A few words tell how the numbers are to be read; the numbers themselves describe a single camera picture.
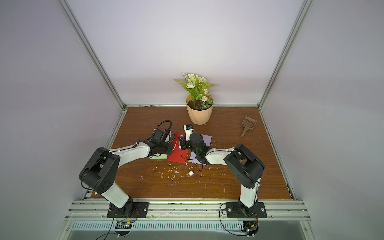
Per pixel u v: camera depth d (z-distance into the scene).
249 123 1.10
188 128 0.79
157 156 0.81
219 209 0.73
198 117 0.99
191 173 0.84
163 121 0.77
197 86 0.92
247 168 0.47
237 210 0.73
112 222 0.72
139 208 0.74
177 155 0.93
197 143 0.69
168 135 0.79
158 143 0.74
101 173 0.46
